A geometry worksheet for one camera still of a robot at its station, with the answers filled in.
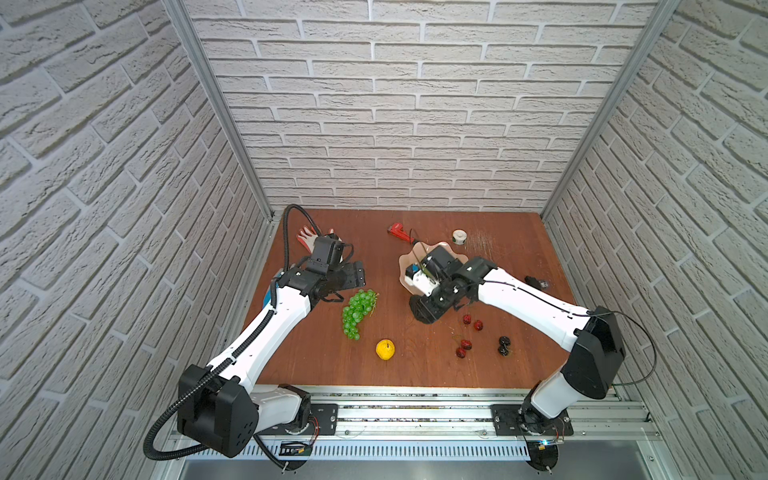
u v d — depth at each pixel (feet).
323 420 2.40
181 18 2.29
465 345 2.84
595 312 1.50
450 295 2.19
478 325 2.93
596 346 1.40
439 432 2.39
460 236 3.62
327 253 1.96
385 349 2.65
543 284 3.21
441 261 2.08
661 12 2.28
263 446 2.28
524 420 2.15
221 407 1.26
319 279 1.82
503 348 2.77
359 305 2.94
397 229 3.73
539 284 3.20
